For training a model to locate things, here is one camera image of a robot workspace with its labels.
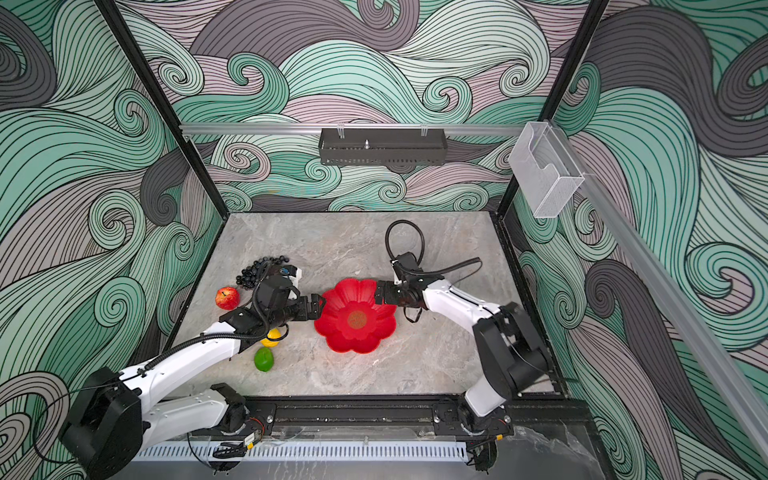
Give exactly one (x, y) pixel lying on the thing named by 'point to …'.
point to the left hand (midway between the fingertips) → (313, 298)
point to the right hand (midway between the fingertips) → (387, 295)
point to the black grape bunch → (251, 274)
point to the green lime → (264, 359)
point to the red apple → (227, 298)
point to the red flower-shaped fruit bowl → (354, 321)
